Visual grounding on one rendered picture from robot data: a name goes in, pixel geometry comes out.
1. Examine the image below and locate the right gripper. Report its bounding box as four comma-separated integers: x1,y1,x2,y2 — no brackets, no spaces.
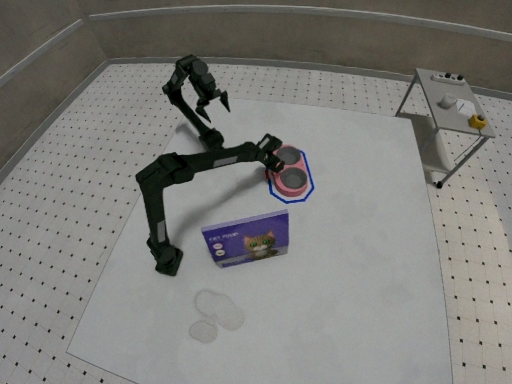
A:
262,157,285,174

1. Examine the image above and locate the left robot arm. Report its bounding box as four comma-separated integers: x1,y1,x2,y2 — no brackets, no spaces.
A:
162,54,225,152

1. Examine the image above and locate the grey round bowl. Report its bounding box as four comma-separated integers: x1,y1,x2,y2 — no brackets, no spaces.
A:
276,146,301,165
280,167,308,189

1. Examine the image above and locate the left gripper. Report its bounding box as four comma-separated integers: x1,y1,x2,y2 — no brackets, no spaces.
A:
195,89,230,123

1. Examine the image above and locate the purple cat food pouch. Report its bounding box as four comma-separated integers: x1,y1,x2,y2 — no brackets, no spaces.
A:
201,209,289,269

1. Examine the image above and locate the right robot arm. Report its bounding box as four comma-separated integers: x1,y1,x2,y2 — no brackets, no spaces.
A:
135,133,283,275

